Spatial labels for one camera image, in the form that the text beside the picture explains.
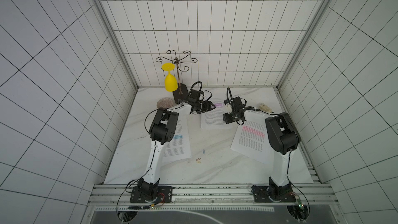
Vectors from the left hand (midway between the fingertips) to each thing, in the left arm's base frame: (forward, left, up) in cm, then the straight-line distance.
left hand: (211, 110), depth 103 cm
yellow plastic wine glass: (+4, +25, +20) cm, 33 cm away
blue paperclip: (-28, +5, -3) cm, 28 cm away
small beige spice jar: (+2, -36, +1) cm, 36 cm away
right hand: (-2, -11, -2) cm, 12 cm away
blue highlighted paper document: (-26, +20, -2) cm, 33 cm away
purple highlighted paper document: (-6, -1, -2) cm, 6 cm away
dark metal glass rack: (+16, +22, -1) cm, 27 cm away
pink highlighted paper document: (-20, -24, -3) cm, 31 cm away
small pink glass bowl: (+5, +33, +1) cm, 33 cm away
